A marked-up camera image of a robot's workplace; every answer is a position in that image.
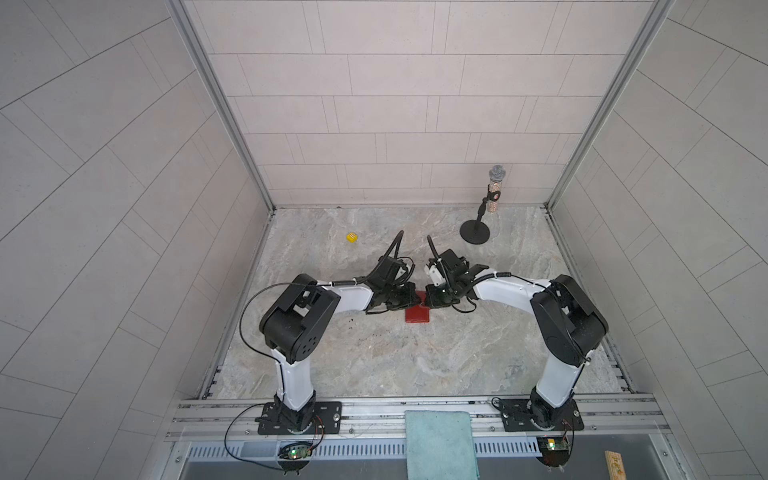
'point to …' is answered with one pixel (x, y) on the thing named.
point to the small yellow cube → (351, 237)
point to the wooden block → (615, 465)
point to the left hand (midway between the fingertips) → (429, 298)
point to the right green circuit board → (554, 450)
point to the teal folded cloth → (440, 446)
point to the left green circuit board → (296, 451)
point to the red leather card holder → (420, 313)
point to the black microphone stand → (477, 231)
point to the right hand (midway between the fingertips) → (423, 303)
